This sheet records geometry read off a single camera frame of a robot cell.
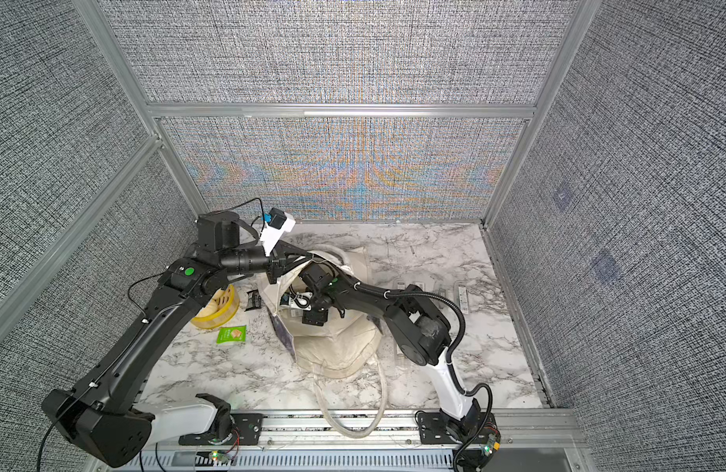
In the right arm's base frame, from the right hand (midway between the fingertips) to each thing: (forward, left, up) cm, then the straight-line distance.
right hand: (306, 298), depth 92 cm
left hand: (-5, -7, +30) cm, 31 cm away
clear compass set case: (+7, -31, -5) cm, 32 cm away
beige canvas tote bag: (-17, -11, -2) cm, 20 cm away
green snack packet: (-10, +22, -3) cm, 24 cm away
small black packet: (+1, +18, -3) cm, 18 cm away
